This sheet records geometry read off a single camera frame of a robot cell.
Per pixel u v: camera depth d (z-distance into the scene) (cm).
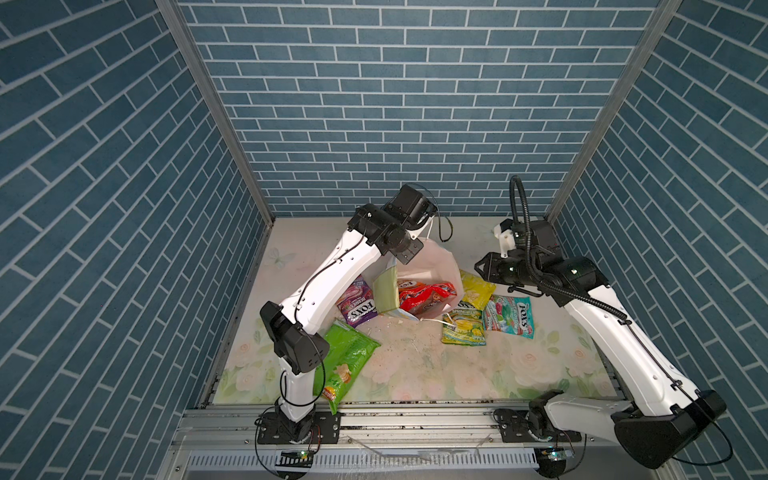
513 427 74
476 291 94
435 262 89
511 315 91
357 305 94
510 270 60
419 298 79
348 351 83
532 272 51
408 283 87
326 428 74
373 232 49
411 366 85
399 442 74
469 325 89
